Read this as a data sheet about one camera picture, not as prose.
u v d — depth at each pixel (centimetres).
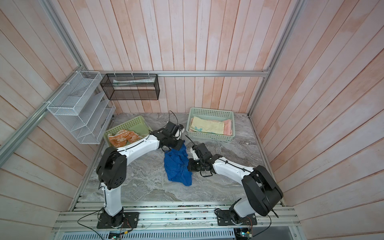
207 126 108
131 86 104
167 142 71
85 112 79
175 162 91
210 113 117
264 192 43
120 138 100
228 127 106
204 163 67
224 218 73
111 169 50
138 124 113
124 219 72
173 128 73
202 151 69
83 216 61
